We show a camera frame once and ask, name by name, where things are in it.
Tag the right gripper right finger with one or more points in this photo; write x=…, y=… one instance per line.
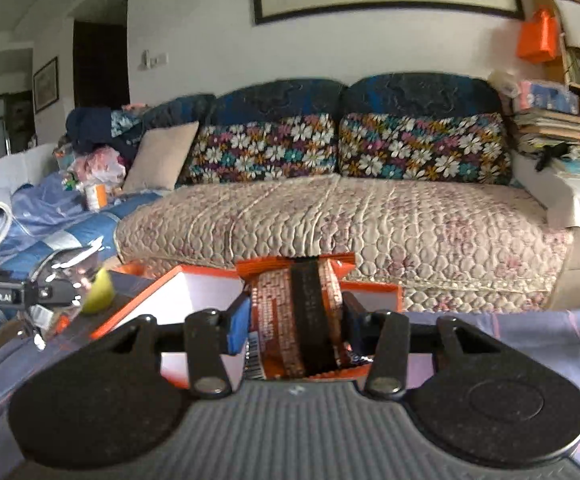
x=388, y=337

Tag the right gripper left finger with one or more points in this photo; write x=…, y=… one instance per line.
x=205, y=336

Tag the orange brown snack packet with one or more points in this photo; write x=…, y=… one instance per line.
x=296, y=320

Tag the orange cardboard box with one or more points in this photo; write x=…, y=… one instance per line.
x=186, y=289

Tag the plaid blue tablecloth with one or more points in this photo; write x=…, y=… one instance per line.
x=476, y=408

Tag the blue striped blanket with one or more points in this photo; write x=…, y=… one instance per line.
x=39, y=219

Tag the yellow green mug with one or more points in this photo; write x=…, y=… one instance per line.
x=99, y=293

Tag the quilted beige sofa cover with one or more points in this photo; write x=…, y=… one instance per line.
x=460, y=247

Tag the pink plastic bag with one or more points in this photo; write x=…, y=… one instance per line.
x=103, y=166

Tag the beige plain pillow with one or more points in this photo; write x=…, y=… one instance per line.
x=160, y=158

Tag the right floral cushion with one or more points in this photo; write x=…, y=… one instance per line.
x=469, y=149

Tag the floral cushion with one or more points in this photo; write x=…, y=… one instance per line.
x=291, y=147
x=469, y=149

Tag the left floral cushion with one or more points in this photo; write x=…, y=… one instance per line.
x=291, y=147

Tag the stack of books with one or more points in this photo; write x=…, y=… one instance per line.
x=546, y=125

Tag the orange paper bag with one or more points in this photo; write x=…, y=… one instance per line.
x=538, y=41

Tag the small framed wall picture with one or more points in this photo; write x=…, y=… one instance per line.
x=45, y=85

